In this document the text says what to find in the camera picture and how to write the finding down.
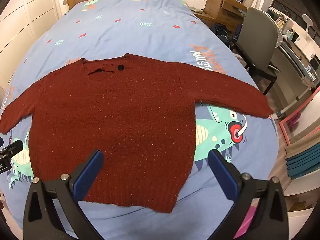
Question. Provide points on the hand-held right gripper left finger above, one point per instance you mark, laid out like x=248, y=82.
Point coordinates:
x=88, y=176

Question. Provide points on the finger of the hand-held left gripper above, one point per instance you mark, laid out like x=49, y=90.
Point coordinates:
x=14, y=147

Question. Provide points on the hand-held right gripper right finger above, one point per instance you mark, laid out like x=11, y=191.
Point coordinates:
x=223, y=176

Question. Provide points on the dark red knitted sweater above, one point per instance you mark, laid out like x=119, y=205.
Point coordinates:
x=112, y=117

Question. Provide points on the pink object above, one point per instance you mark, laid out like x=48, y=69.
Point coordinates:
x=247, y=220

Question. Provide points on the stack of teal folded cloths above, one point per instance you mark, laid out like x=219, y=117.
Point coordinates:
x=303, y=162

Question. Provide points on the white wardrobe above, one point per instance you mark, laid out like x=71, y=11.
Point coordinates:
x=27, y=17

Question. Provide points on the white desk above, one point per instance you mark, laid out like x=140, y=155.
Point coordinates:
x=295, y=62

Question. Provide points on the grey chair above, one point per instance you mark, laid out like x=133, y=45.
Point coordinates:
x=257, y=37

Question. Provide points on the dark blue backpack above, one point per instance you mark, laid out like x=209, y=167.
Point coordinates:
x=221, y=33

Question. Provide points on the blue printed bed blanket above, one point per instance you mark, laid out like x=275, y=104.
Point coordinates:
x=140, y=30

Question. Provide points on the wooden bedside cabinet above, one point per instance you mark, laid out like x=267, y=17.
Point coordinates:
x=220, y=7

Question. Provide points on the white round desk lamp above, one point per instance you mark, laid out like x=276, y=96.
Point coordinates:
x=307, y=21

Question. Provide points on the pink frame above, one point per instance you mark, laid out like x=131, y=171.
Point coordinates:
x=285, y=130

